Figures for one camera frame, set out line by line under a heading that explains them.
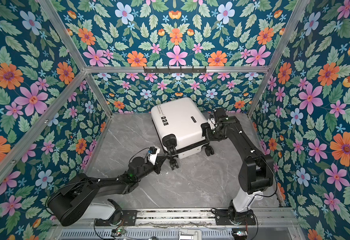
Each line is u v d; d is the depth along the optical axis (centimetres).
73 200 43
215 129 76
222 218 73
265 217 75
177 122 86
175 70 93
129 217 74
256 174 45
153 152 72
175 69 92
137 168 66
